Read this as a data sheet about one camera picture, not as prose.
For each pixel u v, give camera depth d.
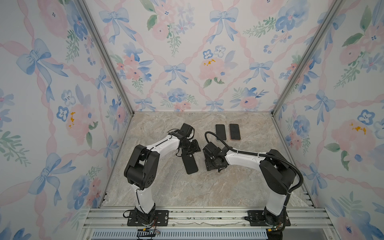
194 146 0.83
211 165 0.82
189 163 0.93
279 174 0.48
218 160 0.68
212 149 0.74
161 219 0.74
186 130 0.76
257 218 0.73
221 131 1.10
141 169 0.50
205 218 0.76
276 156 0.50
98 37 0.79
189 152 0.84
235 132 1.07
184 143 0.69
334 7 0.69
